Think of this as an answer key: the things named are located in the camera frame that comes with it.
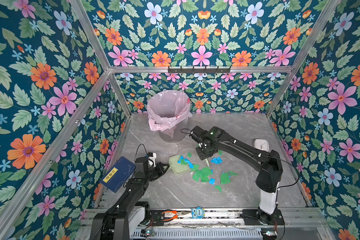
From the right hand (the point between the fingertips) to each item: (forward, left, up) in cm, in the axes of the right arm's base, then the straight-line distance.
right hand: (203, 154), depth 82 cm
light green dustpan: (-2, +15, -12) cm, 19 cm away
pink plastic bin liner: (+33, +24, +4) cm, 41 cm away
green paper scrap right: (-9, -13, -14) cm, 21 cm away
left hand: (-3, +18, -4) cm, 19 cm away
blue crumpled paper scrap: (+2, -10, -13) cm, 16 cm away
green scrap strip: (-14, -9, -14) cm, 21 cm away
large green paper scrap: (-6, +1, -13) cm, 15 cm away
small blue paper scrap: (-10, -5, -14) cm, 18 cm away
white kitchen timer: (+13, -40, -10) cm, 44 cm away
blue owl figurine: (-27, +4, -12) cm, 30 cm away
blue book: (-6, +51, -13) cm, 53 cm away
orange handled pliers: (-27, +15, -13) cm, 33 cm away
